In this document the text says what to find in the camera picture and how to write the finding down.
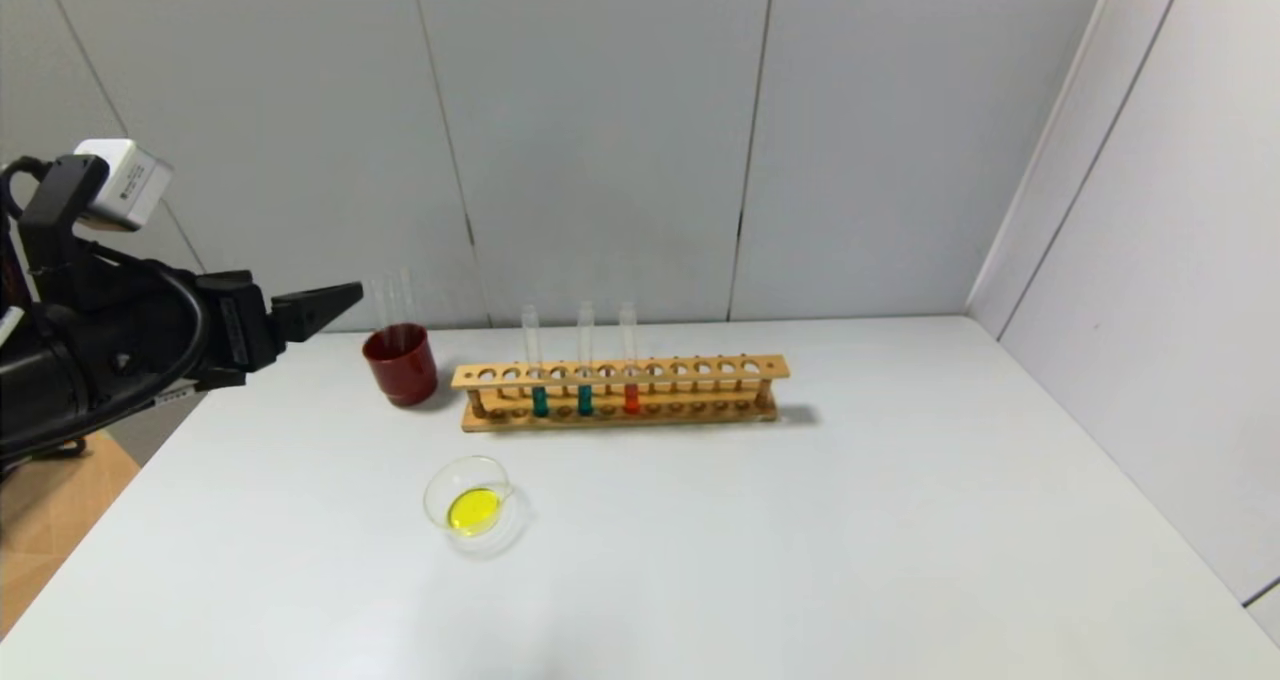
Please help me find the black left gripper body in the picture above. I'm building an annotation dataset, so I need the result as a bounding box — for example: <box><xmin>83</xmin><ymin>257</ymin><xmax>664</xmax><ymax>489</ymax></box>
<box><xmin>106</xmin><ymin>258</ymin><xmax>279</xmax><ymax>409</ymax></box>

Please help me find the test tube with yellow liquid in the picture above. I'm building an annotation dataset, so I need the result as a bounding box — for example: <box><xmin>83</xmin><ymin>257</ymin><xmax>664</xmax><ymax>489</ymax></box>
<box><xmin>370</xmin><ymin>278</ymin><xmax>396</xmax><ymax>356</ymax></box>

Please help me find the test tube with teal liquid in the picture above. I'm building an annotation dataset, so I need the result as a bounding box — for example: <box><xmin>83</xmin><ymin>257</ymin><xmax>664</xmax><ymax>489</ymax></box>
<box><xmin>524</xmin><ymin>304</ymin><xmax>550</xmax><ymax>419</ymax></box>

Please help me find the empty glass test tube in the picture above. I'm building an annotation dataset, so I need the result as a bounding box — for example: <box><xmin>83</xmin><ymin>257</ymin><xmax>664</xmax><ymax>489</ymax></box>
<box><xmin>395</xmin><ymin>270</ymin><xmax>417</xmax><ymax>353</ymax></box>

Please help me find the test tube with blue liquid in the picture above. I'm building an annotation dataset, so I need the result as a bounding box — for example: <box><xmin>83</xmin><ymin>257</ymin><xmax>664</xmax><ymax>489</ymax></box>
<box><xmin>577</xmin><ymin>301</ymin><xmax>596</xmax><ymax>418</ymax></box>

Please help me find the test tube with red liquid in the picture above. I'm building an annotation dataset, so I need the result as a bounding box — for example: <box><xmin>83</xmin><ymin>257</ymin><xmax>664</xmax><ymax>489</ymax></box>
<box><xmin>619</xmin><ymin>301</ymin><xmax>641</xmax><ymax>416</ymax></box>

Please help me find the wooden test tube rack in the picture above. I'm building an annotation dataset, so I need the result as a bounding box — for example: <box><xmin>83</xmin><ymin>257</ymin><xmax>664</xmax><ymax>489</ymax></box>
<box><xmin>452</xmin><ymin>354</ymin><xmax>791</xmax><ymax>433</ymax></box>

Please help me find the dark red cup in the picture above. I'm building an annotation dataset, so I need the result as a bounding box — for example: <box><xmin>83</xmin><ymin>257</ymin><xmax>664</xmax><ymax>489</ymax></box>
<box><xmin>362</xmin><ymin>324</ymin><xmax>440</xmax><ymax>409</ymax></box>

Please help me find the clear glass beaker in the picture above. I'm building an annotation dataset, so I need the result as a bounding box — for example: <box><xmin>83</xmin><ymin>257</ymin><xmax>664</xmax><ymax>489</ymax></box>
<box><xmin>423</xmin><ymin>455</ymin><xmax>531</xmax><ymax>559</ymax></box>

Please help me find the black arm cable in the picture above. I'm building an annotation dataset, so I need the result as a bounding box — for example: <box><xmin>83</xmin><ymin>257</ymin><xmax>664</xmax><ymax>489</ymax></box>
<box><xmin>0</xmin><ymin>265</ymin><xmax>213</xmax><ymax>461</ymax></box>

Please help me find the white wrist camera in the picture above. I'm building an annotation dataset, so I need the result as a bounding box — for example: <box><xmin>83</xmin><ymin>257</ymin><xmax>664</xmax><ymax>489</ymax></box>
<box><xmin>75</xmin><ymin>139</ymin><xmax>174</xmax><ymax>232</ymax></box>

